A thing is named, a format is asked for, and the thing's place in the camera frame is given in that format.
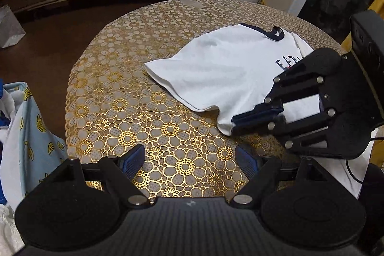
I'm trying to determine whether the cream lace cloth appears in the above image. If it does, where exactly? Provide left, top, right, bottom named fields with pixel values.
left=0, top=203, right=26, bottom=256

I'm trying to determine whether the white T-shirt navy collar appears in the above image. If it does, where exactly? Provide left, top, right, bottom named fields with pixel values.
left=144, top=23, right=323, bottom=137

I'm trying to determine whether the grey gift bag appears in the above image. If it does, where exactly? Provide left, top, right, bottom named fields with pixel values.
left=0, top=6, right=27, bottom=49

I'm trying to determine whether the banana print laundry basket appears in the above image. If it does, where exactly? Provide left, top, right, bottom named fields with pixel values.
left=0, top=80, right=69, bottom=205

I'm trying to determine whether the white cloth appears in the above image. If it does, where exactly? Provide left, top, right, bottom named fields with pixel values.
left=315, top=124, right=379, bottom=199

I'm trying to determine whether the gold floral tablecloth table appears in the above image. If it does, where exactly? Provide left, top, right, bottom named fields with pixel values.
left=64, top=0, right=348, bottom=202

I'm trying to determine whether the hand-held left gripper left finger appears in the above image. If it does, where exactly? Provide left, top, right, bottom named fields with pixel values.
left=42, top=143, right=151, bottom=209

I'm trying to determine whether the black cable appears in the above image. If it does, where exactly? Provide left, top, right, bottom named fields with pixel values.
left=344, top=136, right=384, bottom=185

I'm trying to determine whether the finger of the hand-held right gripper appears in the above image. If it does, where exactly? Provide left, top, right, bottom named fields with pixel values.
left=232, top=107, right=337, bottom=153
left=232, top=61, right=327, bottom=126

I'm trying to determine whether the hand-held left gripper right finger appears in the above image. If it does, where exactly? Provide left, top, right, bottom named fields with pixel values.
left=229, top=143, right=341, bottom=209

